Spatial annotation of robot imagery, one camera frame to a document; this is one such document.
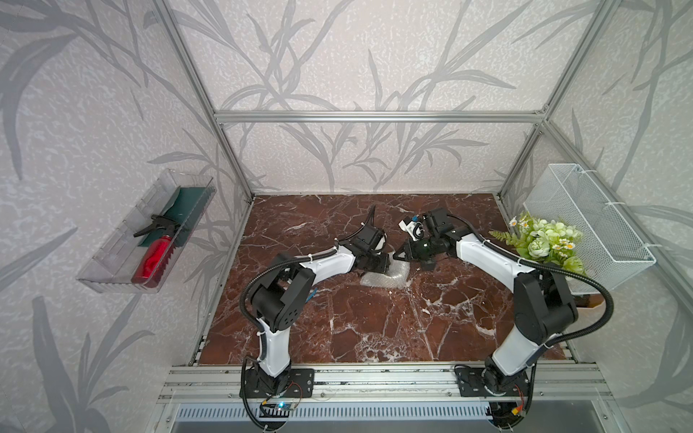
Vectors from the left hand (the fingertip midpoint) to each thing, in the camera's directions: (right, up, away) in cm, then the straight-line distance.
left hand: (388, 266), depth 93 cm
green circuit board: (-31, -35, -21) cm, 51 cm away
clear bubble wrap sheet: (+2, -2, -6) cm, 7 cm away
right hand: (+1, +5, -6) cm, 8 cm away
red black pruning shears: (-55, +9, -33) cm, 65 cm away
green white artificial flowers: (+38, +11, -24) cm, 46 cm away
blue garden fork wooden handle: (-26, -10, -2) cm, 28 cm away
